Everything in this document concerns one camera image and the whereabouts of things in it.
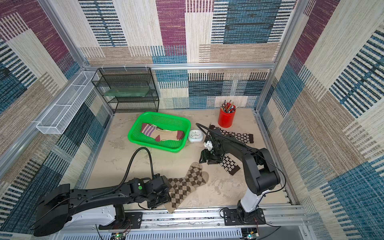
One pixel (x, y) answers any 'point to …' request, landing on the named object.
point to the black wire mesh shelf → (128, 77)
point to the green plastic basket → (164, 120)
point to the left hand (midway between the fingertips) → (171, 202)
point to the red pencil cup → (226, 114)
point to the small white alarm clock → (195, 135)
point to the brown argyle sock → (180, 187)
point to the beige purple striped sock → (160, 134)
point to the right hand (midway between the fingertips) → (206, 163)
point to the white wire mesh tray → (53, 121)
